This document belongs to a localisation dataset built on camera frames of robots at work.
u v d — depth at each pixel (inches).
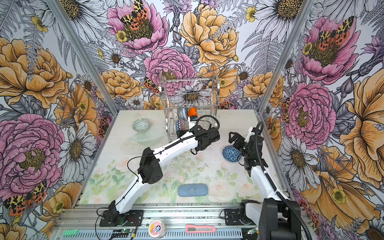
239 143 30.1
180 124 37.9
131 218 28.7
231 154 38.1
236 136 30.0
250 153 25.6
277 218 16.0
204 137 25.1
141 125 44.0
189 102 47.3
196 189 31.6
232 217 29.3
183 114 40.3
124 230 28.1
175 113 40.3
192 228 28.0
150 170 21.8
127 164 21.9
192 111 41.0
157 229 24.7
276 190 17.7
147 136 42.0
